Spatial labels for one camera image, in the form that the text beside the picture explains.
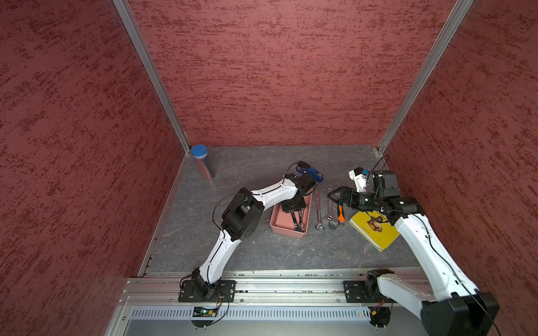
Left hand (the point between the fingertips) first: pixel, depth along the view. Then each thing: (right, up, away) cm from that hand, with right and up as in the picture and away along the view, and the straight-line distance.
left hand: (294, 212), depth 93 cm
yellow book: (+35, -6, -8) cm, 36 cm away
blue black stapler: (+7, +21, +14) cm, 26 cm away
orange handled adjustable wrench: (+21, -1, -1) cm, 21 cm away
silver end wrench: (0, -5, -4) cm, 6 cm away
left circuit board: (-36, -30, -21) cm, 52 cm away
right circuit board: (+29, -32, -21) cm, 48 cm away
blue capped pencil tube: (-43, +28, -1) cm, 51 cm away
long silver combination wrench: (+11, -6, -2) cm, 13 cm away
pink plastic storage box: (-5, -4, -3) cm, 7 cm away
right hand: (+14, +8, -18) cm, 24 cm away
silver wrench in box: (+3, -2, -1) cm, 4 cm away
